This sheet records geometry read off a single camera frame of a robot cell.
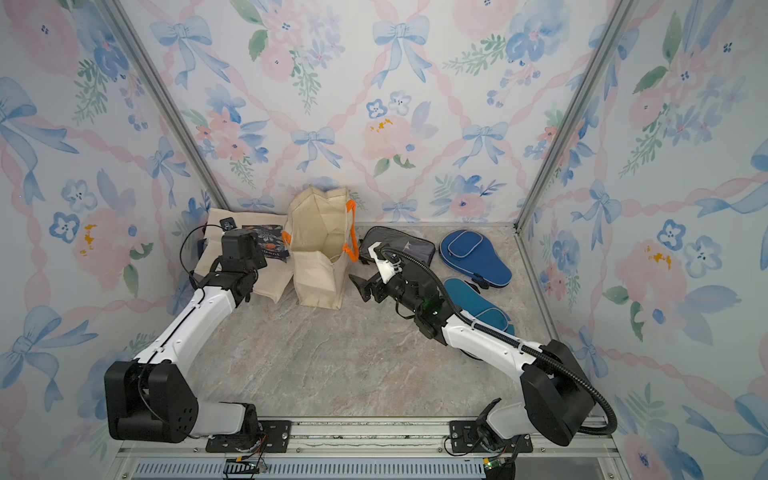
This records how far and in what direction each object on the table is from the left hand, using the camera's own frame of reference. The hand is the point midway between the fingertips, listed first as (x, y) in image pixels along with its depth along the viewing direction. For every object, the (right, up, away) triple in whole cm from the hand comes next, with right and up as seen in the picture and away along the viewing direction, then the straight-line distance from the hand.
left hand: (246, 247), depth 84 cm
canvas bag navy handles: (-2, +6, +24) cm, 24 cm away
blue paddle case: (+71, -2, +23) cm, 75 cm away
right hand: (+32, -1, -5) cm, 32 cm away
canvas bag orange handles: (+14, +7, +28) cm, 33 cm away
